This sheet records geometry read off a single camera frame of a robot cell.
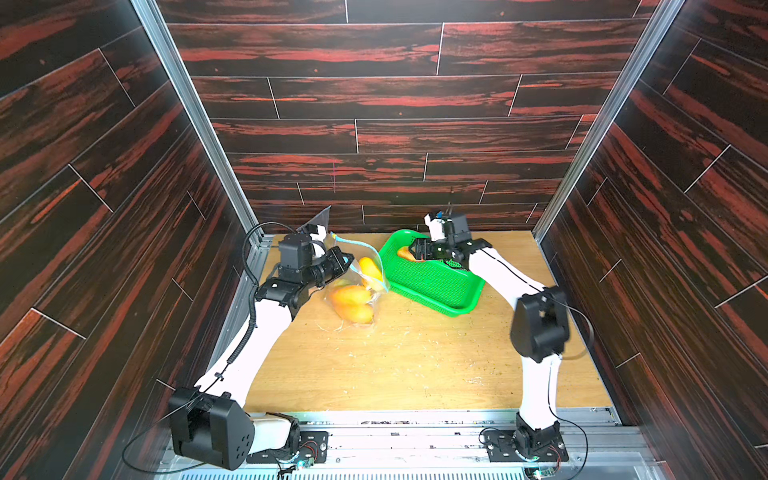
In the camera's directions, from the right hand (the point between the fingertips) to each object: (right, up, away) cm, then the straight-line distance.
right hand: (425, 244), depth 97 cm
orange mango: (-24, -17, -8) cm, 30 cm away
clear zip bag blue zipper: (-37, +10, +11) cm, 40 cm away
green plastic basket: (+6, -15, -4) cm, 16 cm away
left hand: (-21, -5, -21) cm, 30 cm away
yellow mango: (-18, -8, -16) cm, 25 cm away
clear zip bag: (-22, -10, -19) cm, 31 cm away
